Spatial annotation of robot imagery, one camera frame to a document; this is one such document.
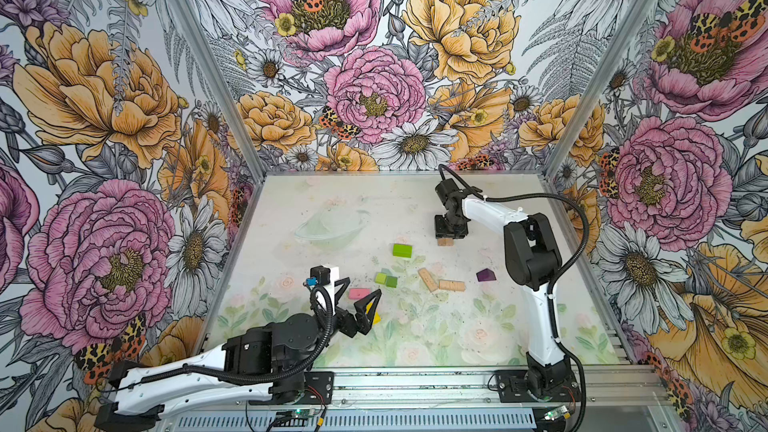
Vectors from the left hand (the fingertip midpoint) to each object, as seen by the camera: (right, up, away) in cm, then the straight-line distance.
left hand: (364, 294), depth 67 cm
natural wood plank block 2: (+17, -3, +25) cm, 30 cm away
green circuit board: (-15, -29, +4) cm, 33 cm away
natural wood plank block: (+24, +7, +33) cm, 41 cm away
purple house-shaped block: (+34, -2, +24) cm, 42 cm away
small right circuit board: (+45, -29, +4) cm, 54 cm away
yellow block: (+3, -3, -6) cm, 7 cm away
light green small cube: (+2, -3, +27) cm, 27 cm away
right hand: (+24, +7, +34) cm, 42 cm away
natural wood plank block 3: (+24, -5, +24) cm, 34 cm away
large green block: (+9, +4, +33) cm, 35 cm away
